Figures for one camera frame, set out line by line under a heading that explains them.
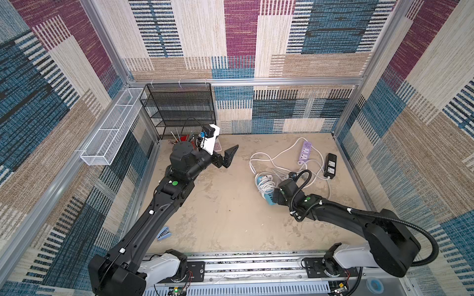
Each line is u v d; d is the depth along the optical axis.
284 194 0.71
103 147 0.71
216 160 0.60
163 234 0.81
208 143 0.56
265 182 0.92
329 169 1.00
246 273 0.73
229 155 0.59
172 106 1.08
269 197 0.88
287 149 1.12
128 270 0.38
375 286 0.70
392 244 0.42
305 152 1.08
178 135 1.04
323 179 1.00
